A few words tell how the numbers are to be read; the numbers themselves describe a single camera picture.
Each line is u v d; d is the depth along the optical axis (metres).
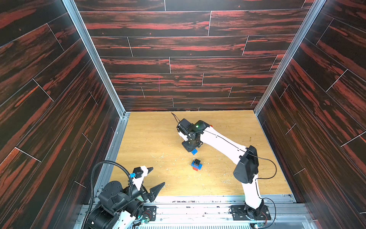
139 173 0.50
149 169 0.64
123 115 1.23
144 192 0.52
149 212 0.73
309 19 0.70
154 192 0.53
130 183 0.52
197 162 0.82
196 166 0.84
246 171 0.48
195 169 0.89
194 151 0.81
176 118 0.67
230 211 0.74
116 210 0.50
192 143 0.71
